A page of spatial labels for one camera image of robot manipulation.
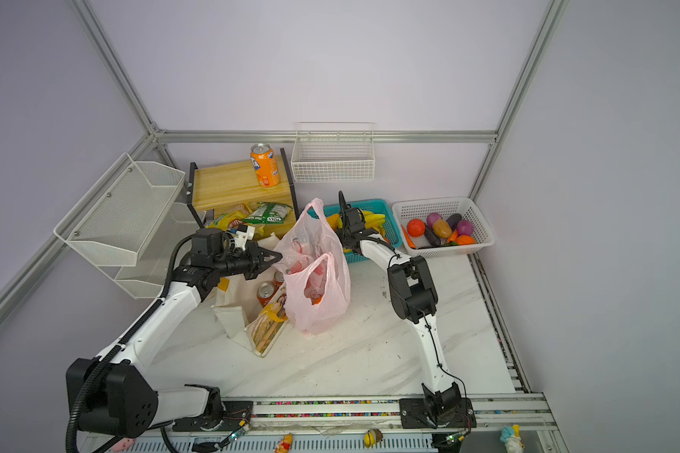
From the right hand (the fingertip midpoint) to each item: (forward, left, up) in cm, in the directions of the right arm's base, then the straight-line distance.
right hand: (343, 232), depth 105 cm
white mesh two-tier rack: (-17, +59, +23) cm, 66 cm away
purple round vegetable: (+4, -47, -2) cm, 48 cm away
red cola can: (-28, +24, +3) cm, 36 cm away
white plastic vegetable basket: (0, -34, -7) cm, 35 cm away
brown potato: (+3, -38, -2) cm, 39 cm away
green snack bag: (-6, +23, +16) cm, 28 cm away
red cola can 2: (-22, +20, +3) cm, 30 cm away
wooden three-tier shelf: (-5, +38, +26) cm, 46 cm away
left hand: (-25, +16, +18) cm, 35 cm away
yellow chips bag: (-10, +35, +16) cm, 40 cm away
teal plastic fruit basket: (+12, -15, +2) cm, 20 cm away
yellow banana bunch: (+4, -11, +2) cm, 12 cm away
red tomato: (+5, -29, -3) cm, 29 cm away
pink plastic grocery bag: (-36, +4, +26) cm, 44 cm away
